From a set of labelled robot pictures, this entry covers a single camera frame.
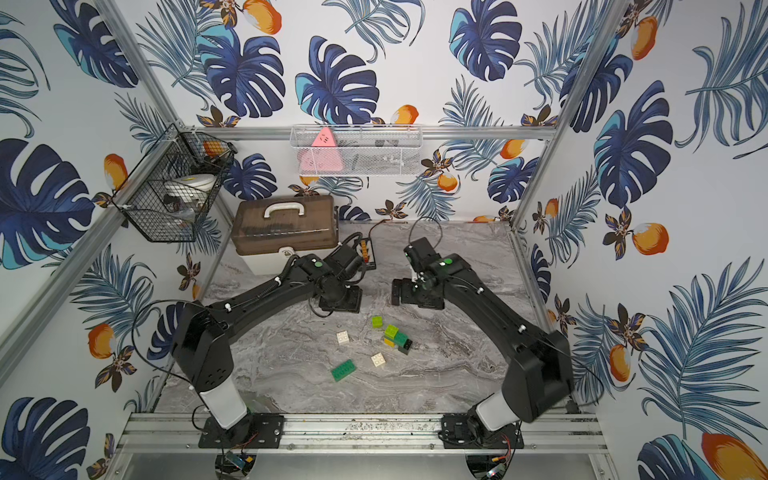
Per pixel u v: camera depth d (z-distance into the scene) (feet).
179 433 2.50
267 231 2.97
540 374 1.37
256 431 2.39
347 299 2.45
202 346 1.48
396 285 2.45
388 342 2.88
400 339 2.81
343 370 2.74
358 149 3.28
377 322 3.03
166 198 2.83
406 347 2.81
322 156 2.95
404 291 2.40
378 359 2.80
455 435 2.41
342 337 2.94
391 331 2.74
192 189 2.62
